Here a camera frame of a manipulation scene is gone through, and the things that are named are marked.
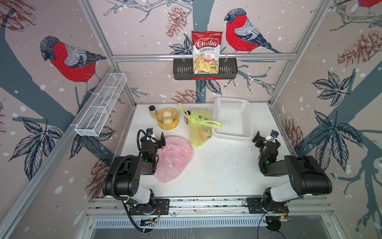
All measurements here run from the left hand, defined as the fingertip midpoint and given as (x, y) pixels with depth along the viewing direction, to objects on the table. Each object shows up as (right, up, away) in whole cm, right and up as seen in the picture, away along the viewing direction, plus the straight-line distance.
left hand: (157, 130), depth 91 cm
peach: (+30, -2, +1) cm, 30 cm away
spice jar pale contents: (-7, +12, +16) cm, 21 cm away
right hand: (+68, -2, -1) cm, 68 cm away
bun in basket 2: (+5, +6, +11) cm, 14 cm away
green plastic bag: (+28, +4, -3) cm, 28 cm away
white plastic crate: (+55, +10, +23) cm, 60 cm away
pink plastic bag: (+12, -15, -9) cm, 21 cm away
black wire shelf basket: (+16, +39, +3) cm, 42 cm away
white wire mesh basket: (-27, +15, -13) cm, 34 cm away
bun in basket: (+3, +11, +16) cm, 20 cm away
